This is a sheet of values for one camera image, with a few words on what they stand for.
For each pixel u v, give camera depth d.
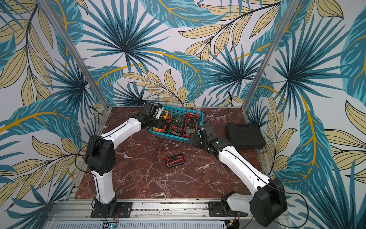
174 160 0.88
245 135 1.00
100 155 0.50
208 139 0.61
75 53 0.84
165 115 0.93
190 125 0.98
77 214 0.74
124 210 0.73
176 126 0.97
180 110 1.07
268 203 0.39
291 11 0.70
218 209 0.73
